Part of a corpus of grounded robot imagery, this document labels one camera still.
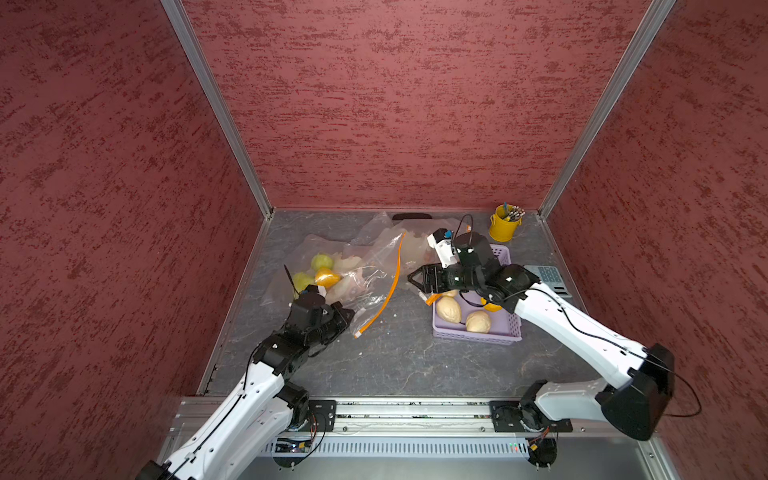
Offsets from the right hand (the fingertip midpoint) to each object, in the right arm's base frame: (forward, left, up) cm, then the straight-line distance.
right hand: (417, 283), depth 74 cm
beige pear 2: (+1, -10, -16) cm, 19 cm away
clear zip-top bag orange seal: (+14, +8, -6) cm, 18 cm away
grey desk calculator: (+15, -48, -22) cm, 55 cm away
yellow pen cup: (+32, -35, -18) cm, 51 cm away
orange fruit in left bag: (+9, +26, -11) cm, 30 cm away
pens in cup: (+30, -35, -7) cm, 47 cm away
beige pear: (-4, -18, -17) cm, 25 cm away
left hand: (-5, +17, -10) cm, 20 cm away
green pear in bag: (+19, +30, -16) cm, 39 cm away
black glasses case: (+45, -2, -22) cm, 50 cm away
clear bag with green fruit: (0, +14, -9) cm, 17 cm away
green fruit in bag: (+12, +36, -17) cm, 41 cm away
